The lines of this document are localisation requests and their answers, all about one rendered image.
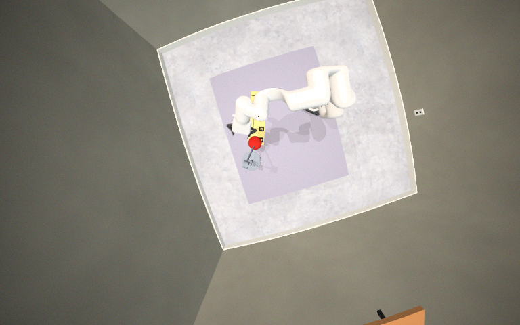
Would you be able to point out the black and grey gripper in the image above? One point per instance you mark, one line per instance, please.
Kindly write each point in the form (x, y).
(237, 128)

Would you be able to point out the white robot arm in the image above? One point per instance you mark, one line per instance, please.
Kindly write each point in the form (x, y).
(321, 82)

